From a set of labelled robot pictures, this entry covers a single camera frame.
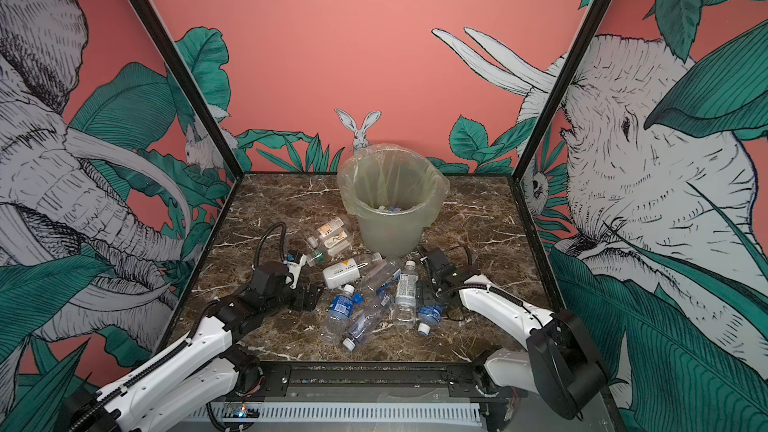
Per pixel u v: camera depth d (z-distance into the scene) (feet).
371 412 2.31
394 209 3.40
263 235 3.33
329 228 3.21
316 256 3.04
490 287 1.77
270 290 2.08
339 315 2.63
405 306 2.82
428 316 2.63
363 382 2.46
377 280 3.01
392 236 3.29
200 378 1.87
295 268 2.44
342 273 2.87
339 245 3.11
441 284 2.11
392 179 3.20
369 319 2.74
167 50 2.73
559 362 1.36
